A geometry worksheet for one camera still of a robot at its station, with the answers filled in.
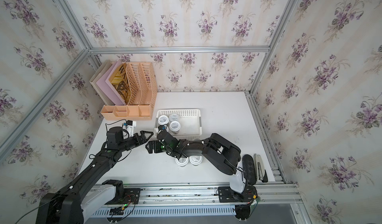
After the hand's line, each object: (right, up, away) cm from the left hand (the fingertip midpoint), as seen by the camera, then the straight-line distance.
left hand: (150, 136), depth 81 cm
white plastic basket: (+22, +6, +20) cm, 31 cm away
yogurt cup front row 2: (+18, -13, -3) cm, 22 cm away
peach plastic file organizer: (-16, +33, +36) cm, 52 cm away
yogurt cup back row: (+4, +8, +14) cm, 17 cm away
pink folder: (-29, +26, +10) cm, 40 cm away
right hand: (0, -7, +3) cm, 7 cm away
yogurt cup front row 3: (+25, -12, -3) cm, 28 cm away
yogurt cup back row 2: (+11, +10, +17) cm, 22 cm away
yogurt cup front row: (+12, +4, +10) cm, 16 cm away
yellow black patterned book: (-25, +34, +17) cm, 45 cm away
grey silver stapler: (+60, -17, -1) cm, 63 cm away
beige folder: (-35, +23, +13) cm, 43 cm away
